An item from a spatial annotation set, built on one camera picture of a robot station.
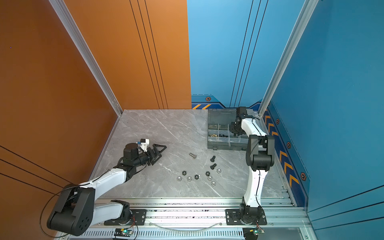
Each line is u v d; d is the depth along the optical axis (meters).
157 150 0.77
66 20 0.73
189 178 0.85
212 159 0.94
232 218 0.72
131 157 0.68
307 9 0.70
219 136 1.00
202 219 0.75
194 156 0.94
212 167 0.89
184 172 0.89
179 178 0.85
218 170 0.89
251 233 0.71
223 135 1.05
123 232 0.71
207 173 0.88
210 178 0.85
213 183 0.84
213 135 1.05
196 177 0.87
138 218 0.73
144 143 0.82
